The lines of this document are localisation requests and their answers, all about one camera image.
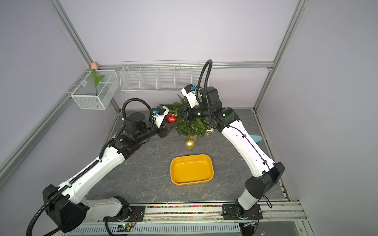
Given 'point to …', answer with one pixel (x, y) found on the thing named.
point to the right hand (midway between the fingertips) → (177, 110)
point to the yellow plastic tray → (191, 169)
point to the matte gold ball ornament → (190, 143)
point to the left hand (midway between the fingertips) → (171, 119)
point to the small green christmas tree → (191, 129)
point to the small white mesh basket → (84, 95)
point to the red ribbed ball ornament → (171, 118)
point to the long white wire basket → (159, 75)
